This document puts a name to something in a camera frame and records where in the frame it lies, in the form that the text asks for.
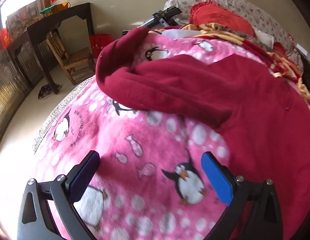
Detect red bag by wall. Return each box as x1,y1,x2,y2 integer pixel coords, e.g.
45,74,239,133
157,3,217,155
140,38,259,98
89,34,113,59

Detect floral bed sheet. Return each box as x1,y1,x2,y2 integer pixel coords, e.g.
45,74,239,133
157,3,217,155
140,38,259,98
164,0,303,67

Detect dark red fleece garment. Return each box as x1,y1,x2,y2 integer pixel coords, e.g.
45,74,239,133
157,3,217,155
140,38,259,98
96,28,310,239

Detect pink penguin quilt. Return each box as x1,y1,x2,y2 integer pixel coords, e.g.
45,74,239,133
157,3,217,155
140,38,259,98
36,33,274,239

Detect dark slippers on floor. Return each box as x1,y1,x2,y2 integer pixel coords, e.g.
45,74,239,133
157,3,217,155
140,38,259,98
38,84,54,100

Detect wooden chair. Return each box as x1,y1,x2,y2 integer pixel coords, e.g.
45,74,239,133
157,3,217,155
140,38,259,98
46,33,95,85

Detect red gold patterned blanket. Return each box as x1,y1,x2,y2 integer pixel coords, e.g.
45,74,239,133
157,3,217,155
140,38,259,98
149,23,310,100

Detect dark wooden table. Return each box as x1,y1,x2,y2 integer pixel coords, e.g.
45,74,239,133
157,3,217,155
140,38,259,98
8,3,94,94

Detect black folded tripod stand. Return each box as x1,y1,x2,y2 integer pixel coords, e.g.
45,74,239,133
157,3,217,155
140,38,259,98
137,6,182,30

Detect left red heart pillow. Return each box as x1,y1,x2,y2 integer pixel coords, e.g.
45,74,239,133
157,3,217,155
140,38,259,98
189,0,255,36

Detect green yellow basket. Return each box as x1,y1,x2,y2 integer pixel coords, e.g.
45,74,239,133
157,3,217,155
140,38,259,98
40,2,71,17

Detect white plastic container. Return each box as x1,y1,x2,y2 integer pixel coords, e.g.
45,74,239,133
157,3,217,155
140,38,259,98
162,29,201,39

